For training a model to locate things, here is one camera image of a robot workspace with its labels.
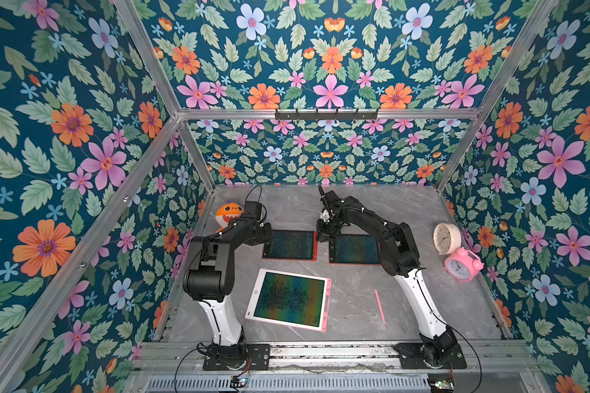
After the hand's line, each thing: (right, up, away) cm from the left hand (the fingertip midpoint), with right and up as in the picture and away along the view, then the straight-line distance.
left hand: (271, 232), depth 100 cm
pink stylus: (+41, -24, -16) cm, 50 cm away
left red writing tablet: (+8, -5, 0) cm, 9 cm away
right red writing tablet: (+35, -6, -2) cm, 35 cm away
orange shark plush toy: (-18, +8, -2) cm, 19 cm away
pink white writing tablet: (+10, -22, -14) cm, 28 cm away
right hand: (+21, -1, +2) cm, 22 cm away
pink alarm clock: (+70, -9, -17) cm, 72 cm away
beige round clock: (+68, -1, -9) cm, 69 cm away
